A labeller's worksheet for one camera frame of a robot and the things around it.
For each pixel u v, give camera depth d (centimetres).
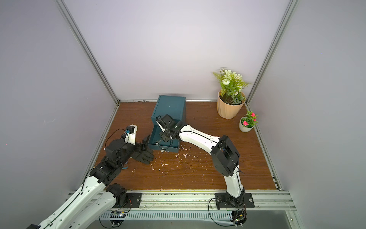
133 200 73
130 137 64
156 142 87
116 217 72
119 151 55
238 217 70
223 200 73
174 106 87
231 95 100
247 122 91
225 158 48
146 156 88
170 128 65
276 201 74
